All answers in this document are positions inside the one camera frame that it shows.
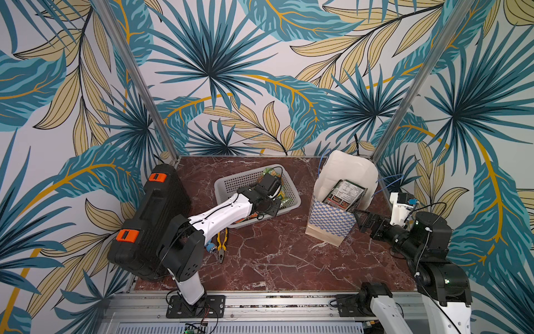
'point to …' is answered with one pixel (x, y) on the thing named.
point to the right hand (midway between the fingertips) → (366, 213)
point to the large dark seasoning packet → (345, 195)
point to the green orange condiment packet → (283, 198)
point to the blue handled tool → (210, 247)
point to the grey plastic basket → (227, 186)
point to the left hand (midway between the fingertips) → (272, 207)
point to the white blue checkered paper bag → (326, 223)
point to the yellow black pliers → (222, 246)
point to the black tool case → (137, 250)
